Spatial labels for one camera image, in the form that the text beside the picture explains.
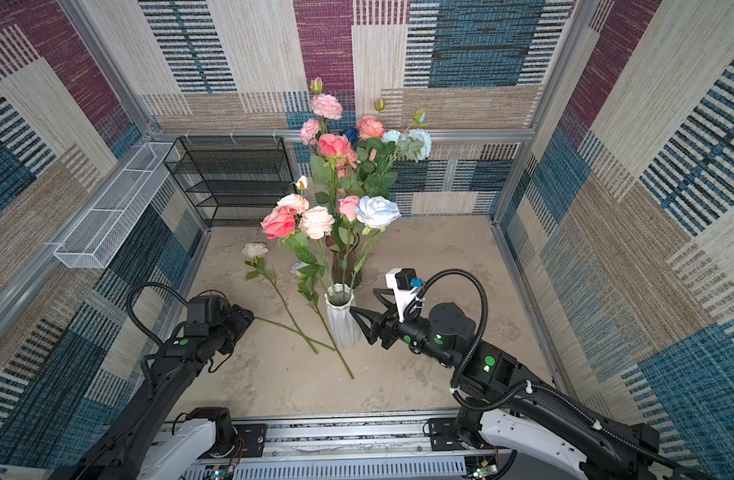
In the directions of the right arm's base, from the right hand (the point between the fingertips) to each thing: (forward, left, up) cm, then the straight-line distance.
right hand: (363, 307), depth 62 cm
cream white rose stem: (+39, +38, -28) cm, 61 cm away
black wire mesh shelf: (+59, +46, -13) cm, 76 cm away
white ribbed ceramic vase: (+4, +6, -21) cm, 22 cm away
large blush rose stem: (+8, +20, -31) cm, 37 cm away
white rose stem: (+23, +19, -28) cm, 41 cm away
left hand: (+10, +32, -19) cm, 39 cm away
